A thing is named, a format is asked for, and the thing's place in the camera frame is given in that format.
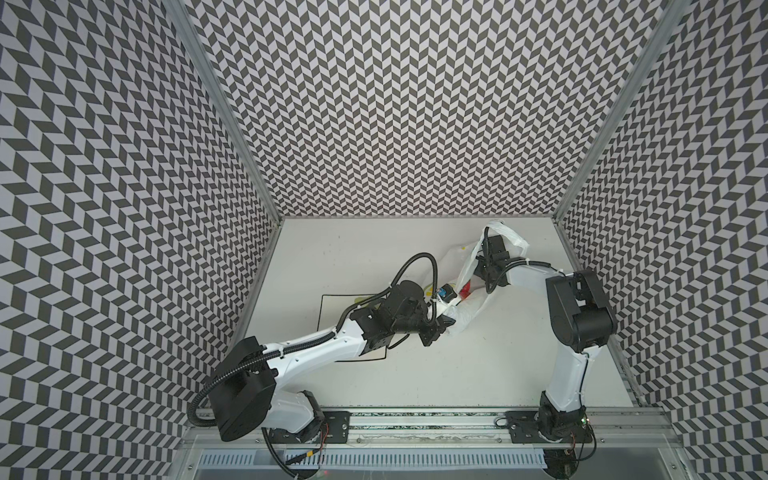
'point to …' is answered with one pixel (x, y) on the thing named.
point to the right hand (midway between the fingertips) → (479, 274)
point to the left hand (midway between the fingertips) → (452, 323)
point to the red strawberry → (465, 290)
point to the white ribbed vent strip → (357, 459)
